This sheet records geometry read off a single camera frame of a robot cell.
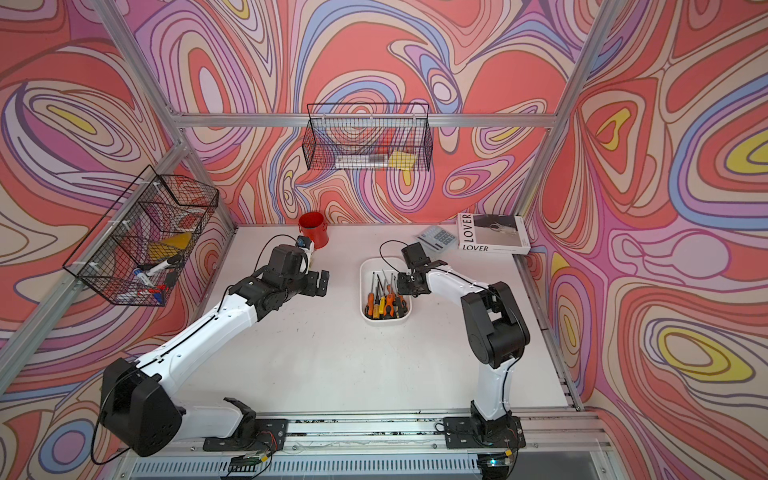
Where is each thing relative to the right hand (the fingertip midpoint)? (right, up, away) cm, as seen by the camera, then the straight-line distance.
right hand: (407, 293), depth 97 cm
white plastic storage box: (-10, +1, +3) cm, 10 cm away
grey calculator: (+12, +19, +17) cm, 29 cm away
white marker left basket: (-57, +11, -28) cm, 65 cm away
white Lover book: (+34, +21, +17) cm, 44 cm away
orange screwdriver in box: (-12, -2, -1) cm, 12 cm away
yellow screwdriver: (-8, -2, -2) cm, 9 cm away
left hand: (-27, +8, -14) cm, 31 cm away
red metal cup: (-34, +23, +11) cm, 42 cm away
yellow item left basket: (-59, +14, -27) cm, 67 cm away
